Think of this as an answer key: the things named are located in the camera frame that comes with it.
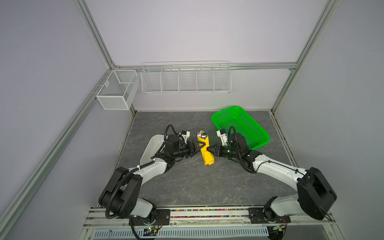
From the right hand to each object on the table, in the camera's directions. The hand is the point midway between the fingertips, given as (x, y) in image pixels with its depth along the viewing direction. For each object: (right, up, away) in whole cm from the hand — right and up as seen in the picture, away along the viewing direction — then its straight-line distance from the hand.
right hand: (206, 150), depth 80 cm
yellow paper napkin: (+1, -4, -1) cm, 4 cm away
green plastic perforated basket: (+24, +20, +34) cm, 46 cm away
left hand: (-1, +1, 0) cm, 1 cm away
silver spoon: (-2, +8, +3) cm, 9 cm away
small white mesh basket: (-59, +38, +22) cm, 74 cm away
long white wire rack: (-12, +46, +19) cm, 51 cm away
